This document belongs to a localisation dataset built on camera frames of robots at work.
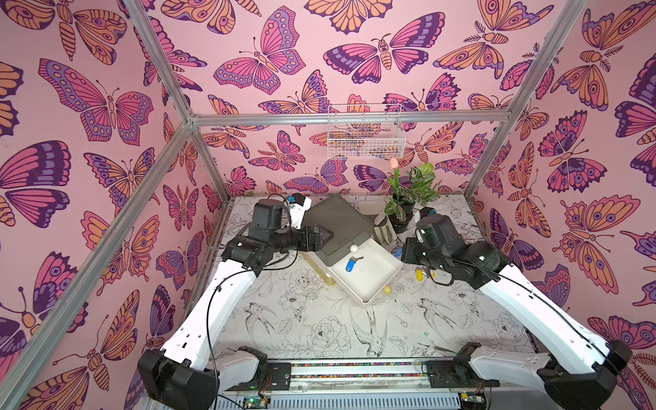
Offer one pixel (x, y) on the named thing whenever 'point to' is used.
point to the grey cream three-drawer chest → (349, 228)
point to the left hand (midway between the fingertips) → (327, 232)
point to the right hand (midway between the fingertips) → (397, 249)
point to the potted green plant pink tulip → (418, 184)
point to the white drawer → (365, 271)
